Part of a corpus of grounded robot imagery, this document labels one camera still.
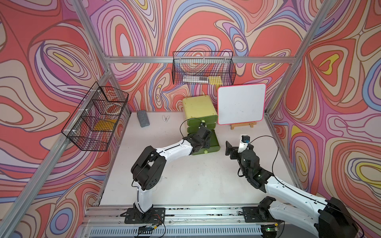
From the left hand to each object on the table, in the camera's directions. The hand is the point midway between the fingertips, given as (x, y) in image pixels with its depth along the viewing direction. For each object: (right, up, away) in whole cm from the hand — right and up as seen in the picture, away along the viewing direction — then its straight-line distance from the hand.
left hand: (208, 140), depth 91 cm
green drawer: (-7, +11, -7) cm, 15 cm away
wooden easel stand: (+33, +10, +14) cm, 37 cm away
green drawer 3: (+5, -4, +5) cm, 8 cm away
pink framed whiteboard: (+24, +25, +10) cm, 36 cm away
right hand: (+14, -2, -10) cm, 17 cm away
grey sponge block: (-48, +15, +22) cm, 55 cm away
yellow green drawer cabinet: (-5, +21, +1) cm, 22 cm away
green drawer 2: (-9, +7, +3) cm, 12 cm away
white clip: (-31, +14, +21) cm, 40 cm away
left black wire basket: (-61, +9, -18) cm, 64 cm away
